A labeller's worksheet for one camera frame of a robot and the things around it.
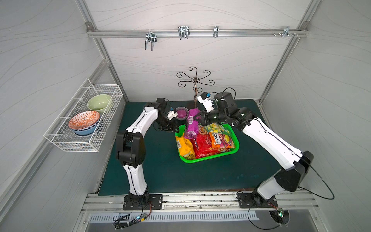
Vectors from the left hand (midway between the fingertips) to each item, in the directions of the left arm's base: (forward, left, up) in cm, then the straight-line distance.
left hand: (175, 131), depth 87 cm
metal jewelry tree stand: (+27, -13, +18) cm, 35 cm away
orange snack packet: (-6, -30, -3) cm, 31 cm away
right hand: (-4, -11, +19) cm, 23 cm away
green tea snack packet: (+3, -26, 0) cm, 26 cm away
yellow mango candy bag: (-13, -7, +3) cm, 15 cm away
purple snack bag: (-9, -11, +17) cm, 22 cm away
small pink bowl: (+16, -4, -2) cm, 17 cm away
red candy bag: (-8, -17, -3) cm, 19 cm away
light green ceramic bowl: (+2, +38, +22) cm, 44 cm away
